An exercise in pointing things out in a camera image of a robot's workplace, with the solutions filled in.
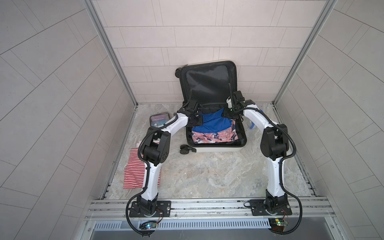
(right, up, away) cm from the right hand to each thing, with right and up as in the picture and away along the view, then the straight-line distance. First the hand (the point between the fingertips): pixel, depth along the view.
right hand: (222, 113), depth 98 cm
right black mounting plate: (+15, -40, -34) cm, 55 cm away
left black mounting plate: (-32, -46, -27) cm, 63 cm away
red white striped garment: (-51, -31, -17) cm, 62 cm away
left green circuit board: (-37, -49, -34) cm, 70 cm away
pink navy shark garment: (+2, -13, -6) cm, 15 cm away
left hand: (-13, -3, 0) cm, 13 cm away
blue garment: (-7, -5, -3) cm, 9 cm away
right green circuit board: (+21, -51, -31) cm, 63 cm away
